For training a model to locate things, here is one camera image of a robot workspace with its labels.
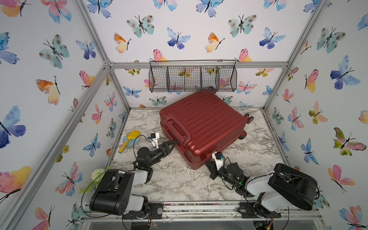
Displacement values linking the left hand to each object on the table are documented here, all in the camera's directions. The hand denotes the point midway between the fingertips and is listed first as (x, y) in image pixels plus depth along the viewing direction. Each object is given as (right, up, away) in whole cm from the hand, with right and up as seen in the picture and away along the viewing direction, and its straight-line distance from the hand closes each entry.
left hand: (178, 142), depth 80 cm
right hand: (+16, -11, +2) cm, 19 cm away
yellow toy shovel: (-33, +2, +23) cm, 40 cm away
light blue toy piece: (-35, -3, +22) cm, 41 cm away
